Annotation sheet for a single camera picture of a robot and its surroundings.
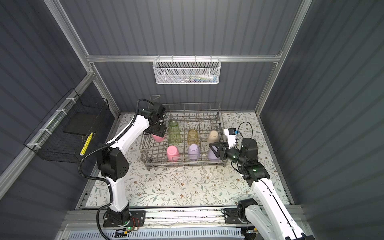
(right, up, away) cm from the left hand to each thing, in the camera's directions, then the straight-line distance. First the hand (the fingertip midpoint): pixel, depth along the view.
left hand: (157, 132), depth 90 cm
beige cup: (+34, -3, 0) cm, 34 cm away
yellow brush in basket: (-29, -4, -18) cm, 35 cm away
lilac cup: (+22, -11, -6) cm, 26 cm away
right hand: (+32, -6, -18) cm, 38 cm away
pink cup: (+1, -4, -1) cm, 4 cm away
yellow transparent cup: (+22, -4, +3) cm, 22 cm away
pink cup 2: (+11, -12, -7) cm, 17 cm away
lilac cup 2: (+33, -15, -3) cm, 36 cm away
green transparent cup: (+10, -4, +6) cm, 12 cm away
